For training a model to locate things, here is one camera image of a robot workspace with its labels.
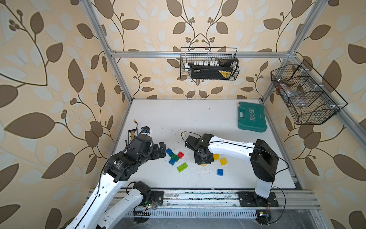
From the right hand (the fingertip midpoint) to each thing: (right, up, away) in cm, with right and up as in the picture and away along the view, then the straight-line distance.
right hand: (200, 162), depth 83 cm
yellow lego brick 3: (+1, -1, -3) cm, 3 cm away
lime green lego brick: (-11, -4, +1) cm, 11 cm away
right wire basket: (+56, +36, -10) cm, 68 cm away
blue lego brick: (-20, +4, +7) cm, 22 cm away
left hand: (-22, +13, -14) cm, 29 cm away
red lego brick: (-12, +3, +6) cm, 14 cm away
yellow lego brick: (+10, +2, +4) cm, 11 cm away
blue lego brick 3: (+11, -6, -1) cm, 13 cm away
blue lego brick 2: (-17, -1, +3) cm, 18 cm away
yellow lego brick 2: (+14, 0, +3) cm, 15 cm away
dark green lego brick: (-16, +1, +6) cm, 17 cm away
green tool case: (+39, +26, +19) cm, 51 cm away
